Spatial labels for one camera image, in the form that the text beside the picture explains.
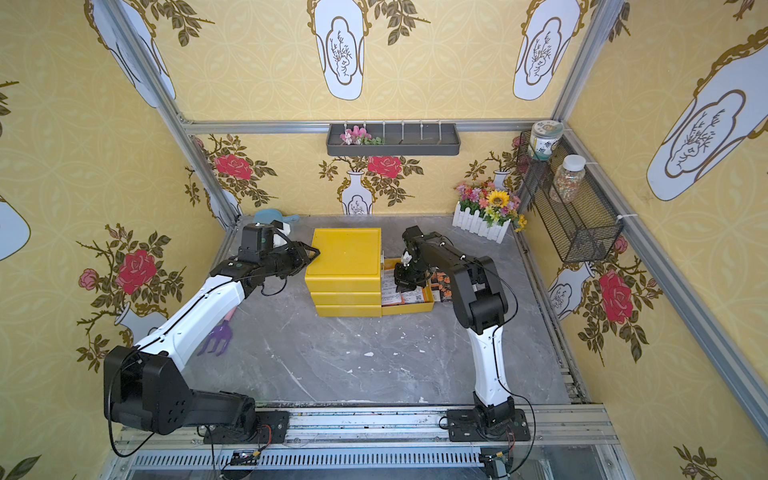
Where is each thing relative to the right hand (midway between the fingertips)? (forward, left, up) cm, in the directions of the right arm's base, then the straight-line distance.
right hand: (404, 283), depth 100 cm
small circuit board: (-49, +38, -3) cm, 62 cm away
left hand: (-3, +28, +19) cm, 34 cm away
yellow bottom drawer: (-10, -1, +2) cm, 10 cm away
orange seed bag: (+1, -13, -1) cm, 13 cm away
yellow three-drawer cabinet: (-13, +15, +21) cm, 29 cm away
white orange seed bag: (-5, +5, 0) cm, 7 cm away
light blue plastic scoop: (+30, +56, 0) cm, 63 cm away
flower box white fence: (+22, -28, +12) cm, 38 cm away
